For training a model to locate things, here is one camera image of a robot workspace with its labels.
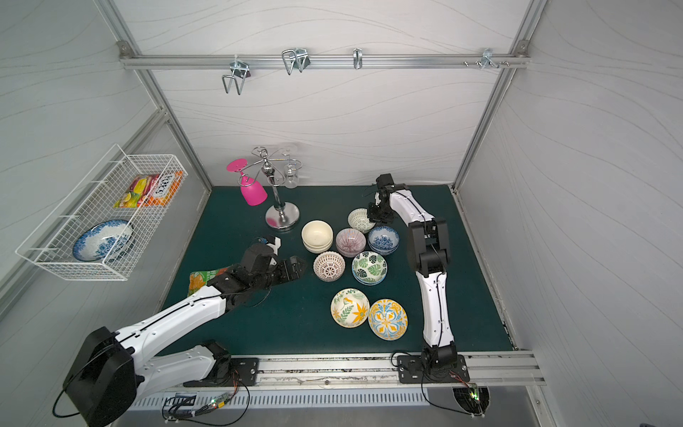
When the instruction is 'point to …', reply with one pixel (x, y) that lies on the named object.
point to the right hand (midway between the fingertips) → (373, 217)
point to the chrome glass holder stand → (279, 215)
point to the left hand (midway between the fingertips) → (298, 267)
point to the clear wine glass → (291, 172)
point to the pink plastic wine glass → (253, 193)
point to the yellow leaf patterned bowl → (349, 308)
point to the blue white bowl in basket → (103, 240)
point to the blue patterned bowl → (383, 247)
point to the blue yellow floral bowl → (388, 319)
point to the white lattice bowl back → (358, 219)
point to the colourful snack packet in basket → (150, 190)
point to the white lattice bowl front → (329, 266)
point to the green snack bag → (199, 278)
